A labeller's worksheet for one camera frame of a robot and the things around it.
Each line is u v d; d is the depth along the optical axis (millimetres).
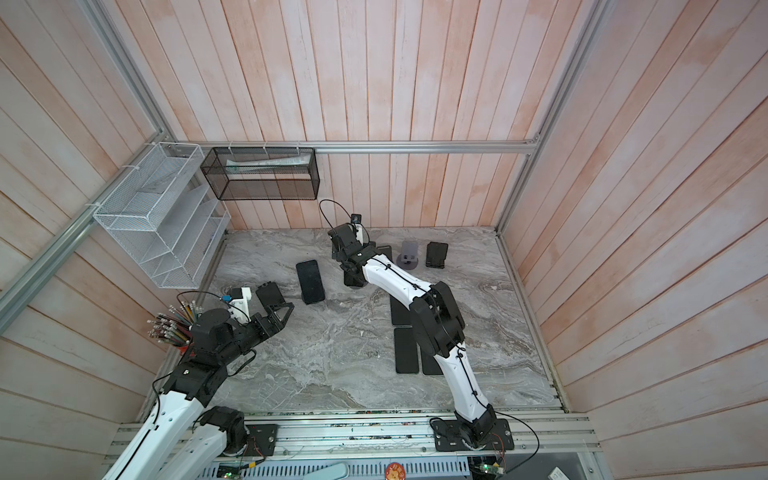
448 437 732
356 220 832
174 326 744
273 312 672
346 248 730
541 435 761
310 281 950
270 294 928
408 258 1040
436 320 552
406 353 880
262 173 1056
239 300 686
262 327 660
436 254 1083
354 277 705
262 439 731
